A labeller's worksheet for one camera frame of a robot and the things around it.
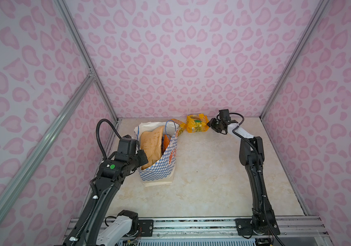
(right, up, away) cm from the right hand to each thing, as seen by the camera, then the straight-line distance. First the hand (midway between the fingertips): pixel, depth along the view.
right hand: (210, 122), depth 112 cm
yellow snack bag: (-21, -3, -1) cm, 21 cm away
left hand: (-39, -17, -38) cm, 57 cm away
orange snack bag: (-30, -11, -25) cm, 41 cm away
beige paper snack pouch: (-37, -12, -31) cm, 50 cm away
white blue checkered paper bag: (-31, -26, -37) cm, 54 cm away
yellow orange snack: (-10, -1, -1) cm, 10 cm away
